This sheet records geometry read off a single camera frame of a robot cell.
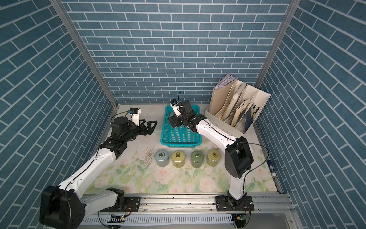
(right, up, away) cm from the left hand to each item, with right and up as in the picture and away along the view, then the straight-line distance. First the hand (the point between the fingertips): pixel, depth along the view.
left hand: (154, 121), depth 79 cm
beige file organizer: (+51, +9, +20) cm, 56 cm away
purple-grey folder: (+44, +27, +17) cm, 54 cm away
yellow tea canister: (+13, -22, +3) cm, 26 cm away
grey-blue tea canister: (+3, -22, +4) cm, 22 cm away
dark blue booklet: (+62, +2, +22) cm, 66 cm away
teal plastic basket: (+12, -12, +23) cm, 29 cm away
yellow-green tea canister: (+34, -21, +4) cm, 40 cm away
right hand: (+12, +4, +8) cm, 15 cm away
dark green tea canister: (+24, -22, +4) cm, 33 cm away
